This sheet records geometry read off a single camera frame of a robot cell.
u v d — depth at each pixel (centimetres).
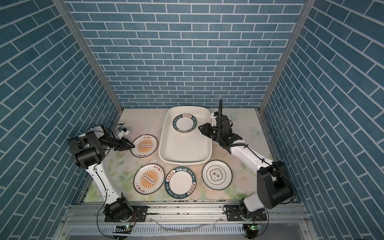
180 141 100
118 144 90
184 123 111
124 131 96
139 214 73
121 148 89
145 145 99
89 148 60
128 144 95
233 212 74
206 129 74
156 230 70
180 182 85
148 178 85
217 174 87
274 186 43
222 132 65
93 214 74
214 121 77
